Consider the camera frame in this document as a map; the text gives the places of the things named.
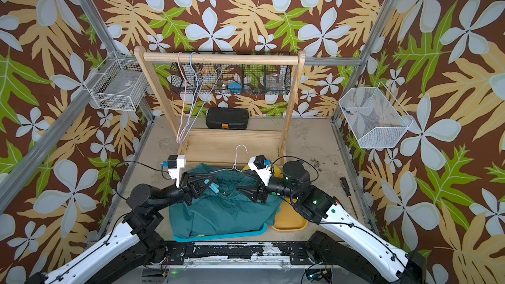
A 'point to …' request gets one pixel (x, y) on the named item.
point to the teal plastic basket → (223, 236)
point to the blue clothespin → (213, 186)
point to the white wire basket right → (375, 118)
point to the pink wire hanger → (183, 99)
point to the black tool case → (227, 118)
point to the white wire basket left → (118, 83)
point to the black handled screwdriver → (345, 187)
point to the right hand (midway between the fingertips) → (240, 180)
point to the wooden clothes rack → (230, 148)
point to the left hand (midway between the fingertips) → (214, 177)
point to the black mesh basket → (231, 79)
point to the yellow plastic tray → (287, 219)
